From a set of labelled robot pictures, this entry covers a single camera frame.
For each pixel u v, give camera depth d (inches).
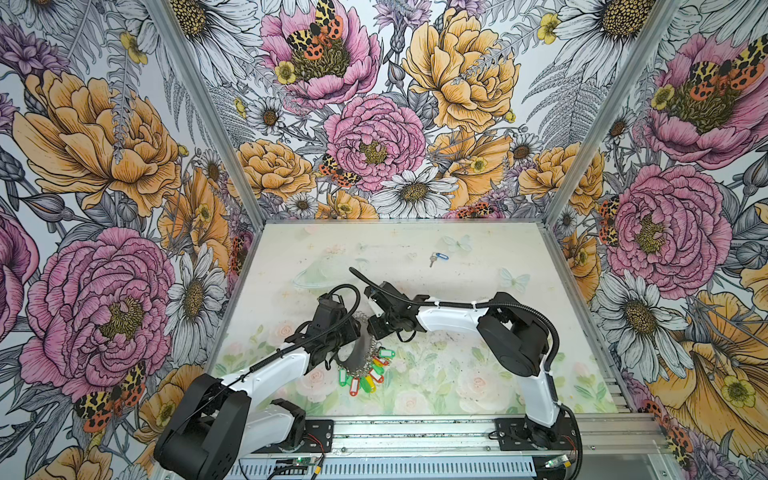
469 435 29.9
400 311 28.6
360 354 38.7
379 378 32.8
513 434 29.3
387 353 34.5
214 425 16.2
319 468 27.8
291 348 22.9
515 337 20.4
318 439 28.7
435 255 44.0
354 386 32.2
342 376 32.7
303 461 28.0
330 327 25.1
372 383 32.7
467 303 22.3
